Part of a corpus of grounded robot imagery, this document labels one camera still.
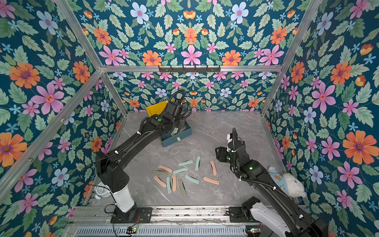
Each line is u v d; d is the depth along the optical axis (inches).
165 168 35.5
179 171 34.9
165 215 29.5
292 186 28.9
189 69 35.8
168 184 33.1
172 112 23.8
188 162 36.6
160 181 33.2
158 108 36.7
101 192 30.9
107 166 17.4
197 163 36.0
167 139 30.8
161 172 35.0
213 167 35.6
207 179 33.8
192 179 33.8
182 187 32.4
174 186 32.5
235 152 21.5
